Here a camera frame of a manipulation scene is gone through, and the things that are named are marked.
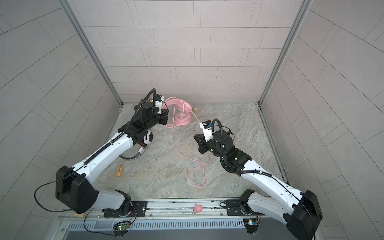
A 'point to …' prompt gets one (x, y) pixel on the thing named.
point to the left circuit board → (122, 227)
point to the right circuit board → (251, 224)
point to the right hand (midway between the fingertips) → (194, 138)
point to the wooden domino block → (119, 171)
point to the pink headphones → (184, 109)
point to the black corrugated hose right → (221, 163)
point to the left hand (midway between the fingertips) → (172, 108)
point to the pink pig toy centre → (197, 208)
